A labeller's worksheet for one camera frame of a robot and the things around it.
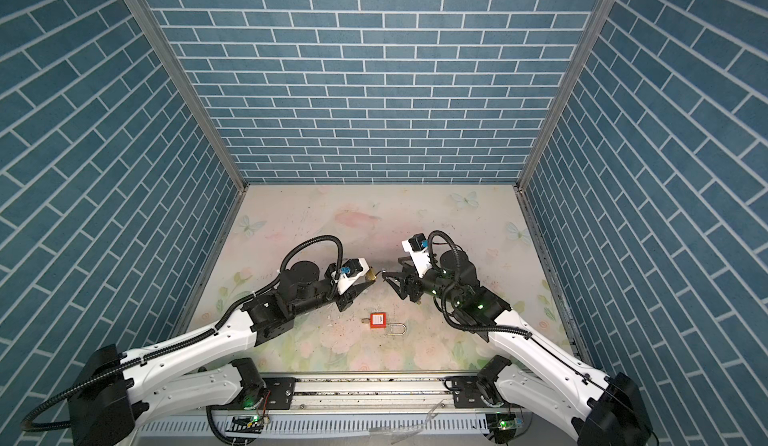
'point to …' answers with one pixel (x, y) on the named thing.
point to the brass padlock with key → (371, 275)
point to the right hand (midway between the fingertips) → (389, 265)
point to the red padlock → (378, 320)
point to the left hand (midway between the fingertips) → (370, 275)
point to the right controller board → (503, 426)
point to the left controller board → (246, 424)
